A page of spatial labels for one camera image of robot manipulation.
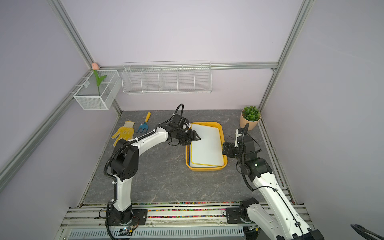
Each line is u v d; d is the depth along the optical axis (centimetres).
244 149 55
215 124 105
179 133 79
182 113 86
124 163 52
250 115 99
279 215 41
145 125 112
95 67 89
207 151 98
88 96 77
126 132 108
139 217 74
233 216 74
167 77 102
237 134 69
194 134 85
